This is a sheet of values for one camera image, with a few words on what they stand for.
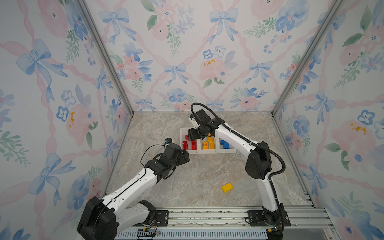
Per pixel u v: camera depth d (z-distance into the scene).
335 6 0.69
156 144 0.70
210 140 1.01
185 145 0.99
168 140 0.74
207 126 0.66
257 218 0.73
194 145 0.99
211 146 0.98
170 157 0.61
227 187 0.83
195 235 0.70
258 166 0.55
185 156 0.75
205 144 0.97
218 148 0.95
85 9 0.69
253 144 0.55
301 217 1.41
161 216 0.75
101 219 0.39
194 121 0.75
